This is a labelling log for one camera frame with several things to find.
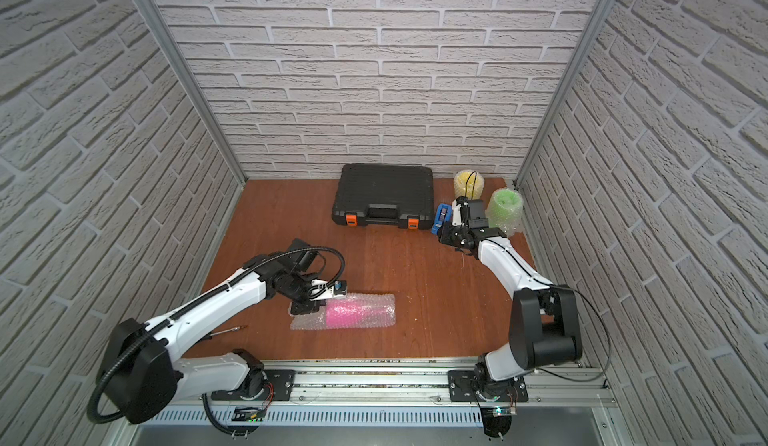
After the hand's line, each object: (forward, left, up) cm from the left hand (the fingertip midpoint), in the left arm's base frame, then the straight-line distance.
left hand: (324, 294), depth 81 cm
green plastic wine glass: (+24, -54, +10) cm, 61 cm away
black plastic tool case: (+43, -21, -7) cm, 49 cm away
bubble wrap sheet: (+35, -45, +10) cm, 58 cm away
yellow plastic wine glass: (+35, -45, +10) cm, 57 cm away
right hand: (+19, -36, +5) cm, 41 cm away
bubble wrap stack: (-7, +2, -2) cm, 7 cm away
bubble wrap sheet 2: (+22, -59, +4) cm, 63 cm away
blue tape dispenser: (+31, -37, -2) cm, 48 cm away
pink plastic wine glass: (-6, -6, +1) cm, 8 cm away
